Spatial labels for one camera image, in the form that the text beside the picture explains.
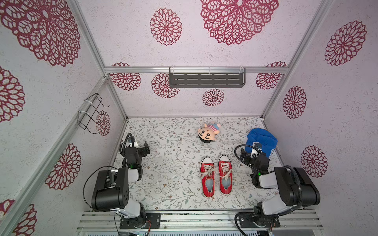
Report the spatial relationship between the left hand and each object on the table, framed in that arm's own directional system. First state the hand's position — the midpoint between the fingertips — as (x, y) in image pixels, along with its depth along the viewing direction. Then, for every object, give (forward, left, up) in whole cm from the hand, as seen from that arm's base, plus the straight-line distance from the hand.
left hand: (139, 144), depth 93 cm
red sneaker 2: (-19, -52, -2) cm, 56 cm away
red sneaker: (-21, -42, -2) cm, 47 cm away
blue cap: (+7, -87, -8) cm, 88 cm away
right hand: (-2, -71, -1) cm, 71 cm away
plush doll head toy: (+9, -45, -2) cm, 46 cm away
